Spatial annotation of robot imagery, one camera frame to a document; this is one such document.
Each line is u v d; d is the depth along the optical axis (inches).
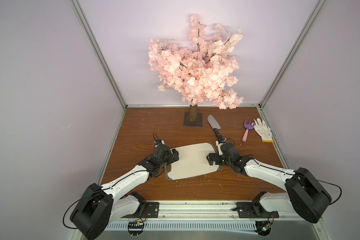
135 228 28.4
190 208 29.2
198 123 43.2
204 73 25.4
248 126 41.7
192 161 38.3
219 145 31.7
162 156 25.4
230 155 26.3
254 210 25.9
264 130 40.9
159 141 31.1
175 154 32.6
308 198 16.1
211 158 30.6
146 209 28.4
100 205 15.9
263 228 27.4
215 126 42.5
